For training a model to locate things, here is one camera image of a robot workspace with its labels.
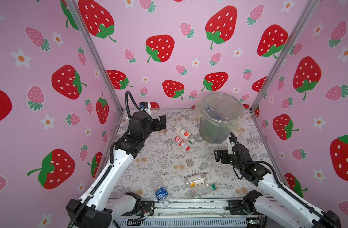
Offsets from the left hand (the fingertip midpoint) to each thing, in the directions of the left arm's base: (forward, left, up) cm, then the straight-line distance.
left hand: (158, 116), depth 72 cm
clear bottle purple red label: (+19, -33, -15) cm, 41 cm away
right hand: (-9, -35, -20) cm, 41 cm away
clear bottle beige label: (-21, -20, -32) cm, 43 cm away
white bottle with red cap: (+5, -9, -29) cm, 30 cm away
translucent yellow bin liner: (+22, -41, -16) cm, 49 cm away
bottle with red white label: (+8, -15, -28) cm, 32 cm away
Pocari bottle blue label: (-29, -1, -28) cm, 41 cm away
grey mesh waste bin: (+2, -32, -17) cm, 37 cm away
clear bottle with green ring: (-26, -26, -34) cm, 50 cm away
